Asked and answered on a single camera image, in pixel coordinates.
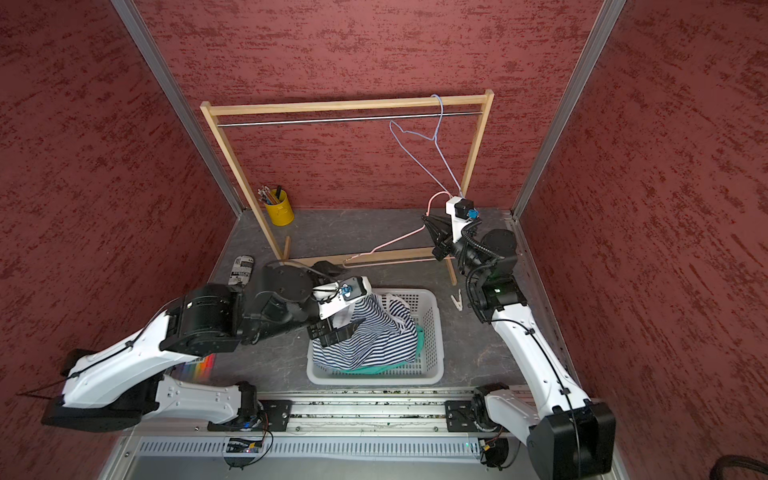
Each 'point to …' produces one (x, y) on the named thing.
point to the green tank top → (371, 369)
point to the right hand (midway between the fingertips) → (422, 221)
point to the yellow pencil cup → (277, 204)
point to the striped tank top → (377, 340)
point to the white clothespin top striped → (458, 303)
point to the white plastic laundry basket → (428, 370)
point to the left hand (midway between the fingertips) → (347, 299)
